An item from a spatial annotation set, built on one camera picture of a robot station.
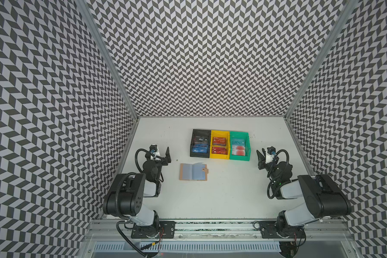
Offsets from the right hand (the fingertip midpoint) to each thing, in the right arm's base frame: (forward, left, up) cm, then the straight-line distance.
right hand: (260, 151), depth 89 cm
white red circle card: (+6, +10, -8) cm, 14 cm away
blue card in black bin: (+6, +34, -7) cm, 35 cm away
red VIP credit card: (+12, +22, -7) cm, 26 cm away
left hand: (+2, +56, +1) cm, 56 cm away
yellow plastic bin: (+16, +24, -4) cm, 30 cm away
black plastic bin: (+11, +34, -7) cm, 36 cm away
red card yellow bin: (+6, +22, -8) cm, 24 cm away
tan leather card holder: (-9, +36, -8) cm, 38 cm away
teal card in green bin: (+12, +9, -7) cm, 17 cm away
